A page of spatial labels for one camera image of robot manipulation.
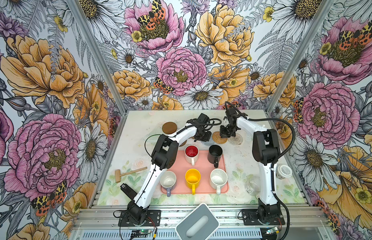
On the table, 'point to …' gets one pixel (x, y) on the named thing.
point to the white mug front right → (218, 177)
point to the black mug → (214, 154)
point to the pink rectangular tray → (203, 165)
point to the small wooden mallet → (118, 174)
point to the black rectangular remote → (128, 191)
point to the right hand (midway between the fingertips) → (222, 139)
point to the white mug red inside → (191, 153)
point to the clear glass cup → (252, 185)
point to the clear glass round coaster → (237, 140)
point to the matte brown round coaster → (169, 127)
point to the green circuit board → (142, 231)
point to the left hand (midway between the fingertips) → (206, 142)
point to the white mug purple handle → (168, 180)
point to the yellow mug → (192, 177)
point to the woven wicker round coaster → (217, 139)
